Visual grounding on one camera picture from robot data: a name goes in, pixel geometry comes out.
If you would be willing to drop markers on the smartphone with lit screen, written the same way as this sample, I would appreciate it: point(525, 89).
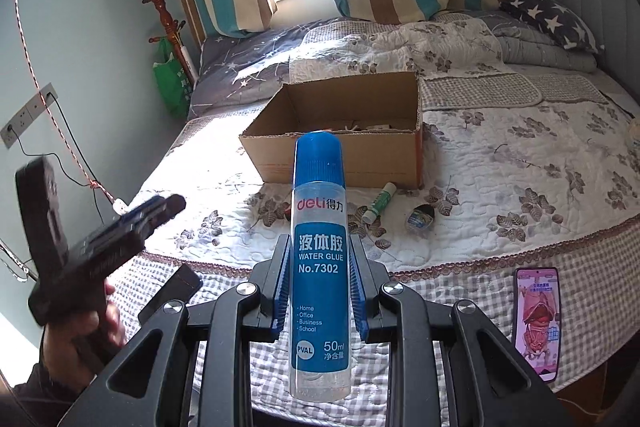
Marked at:
point(537, 322)

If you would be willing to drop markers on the person's left hand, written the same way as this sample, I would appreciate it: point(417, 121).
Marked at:
point(65, 352)

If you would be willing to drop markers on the dark star print duvet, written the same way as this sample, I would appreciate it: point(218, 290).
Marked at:
point(240, 67)

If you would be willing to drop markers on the folded floral quilt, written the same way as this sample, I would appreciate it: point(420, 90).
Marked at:
point(400, 47)

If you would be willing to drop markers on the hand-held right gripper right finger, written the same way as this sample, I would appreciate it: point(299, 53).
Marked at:
point(359, 297)

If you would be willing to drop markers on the person's left forearm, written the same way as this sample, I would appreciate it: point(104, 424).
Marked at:
point(35, 399)

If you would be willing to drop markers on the folded grey blanket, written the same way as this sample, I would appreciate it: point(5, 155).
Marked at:
point(545, 54)

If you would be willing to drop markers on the small clear jar blue label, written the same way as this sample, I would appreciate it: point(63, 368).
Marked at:
point(420, 218)

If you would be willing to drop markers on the small red object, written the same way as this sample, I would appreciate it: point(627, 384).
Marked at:
point(286, 210)

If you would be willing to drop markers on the green white glue stick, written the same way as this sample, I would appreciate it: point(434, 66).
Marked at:
point(380, 202)

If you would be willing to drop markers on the white plug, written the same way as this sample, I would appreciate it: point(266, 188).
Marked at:
point(120, 206)

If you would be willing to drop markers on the star print pillow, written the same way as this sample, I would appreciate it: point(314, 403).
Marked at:
point(550, 22)

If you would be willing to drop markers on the white wall socket panel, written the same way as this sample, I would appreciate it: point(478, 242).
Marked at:
point(35, 107)

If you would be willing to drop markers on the brown cardboard box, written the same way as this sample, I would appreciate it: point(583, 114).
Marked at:
point(390, 157)

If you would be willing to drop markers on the grey checkered pillow mat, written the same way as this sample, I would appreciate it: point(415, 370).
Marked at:
point(475, 92)
point(570, 88)

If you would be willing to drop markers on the clear glue bottle blue cap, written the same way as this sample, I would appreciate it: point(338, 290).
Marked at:
point(320, 267)

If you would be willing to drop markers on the green shopping bag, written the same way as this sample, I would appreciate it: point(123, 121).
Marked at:
point(172, 82)

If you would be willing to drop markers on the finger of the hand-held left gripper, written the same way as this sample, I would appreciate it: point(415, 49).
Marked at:
point(150, 213)
point(172, 285)

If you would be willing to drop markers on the floral quilted bedspread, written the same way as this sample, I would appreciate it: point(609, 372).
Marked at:
point(500, 187)

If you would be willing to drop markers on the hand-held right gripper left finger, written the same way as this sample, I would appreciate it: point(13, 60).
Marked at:
point(280, 297)

